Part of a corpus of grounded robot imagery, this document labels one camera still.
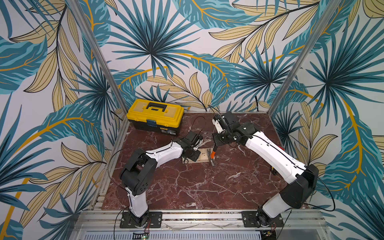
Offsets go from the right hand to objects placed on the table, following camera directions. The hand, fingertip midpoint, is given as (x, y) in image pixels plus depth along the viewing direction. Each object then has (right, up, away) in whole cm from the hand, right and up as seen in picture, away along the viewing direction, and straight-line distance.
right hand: (215, 138), depth 79 cm
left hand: (-11, -12, +12) cm, 20 cm away
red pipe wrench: (+49, -8, +24) cm, 55 cm away
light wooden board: (-5, -12, +12) cm, 18 cm away
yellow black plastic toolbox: (-31, +12, +14) cm, 36 cm away
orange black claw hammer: (0, -11, +12) cm, 16 cm away
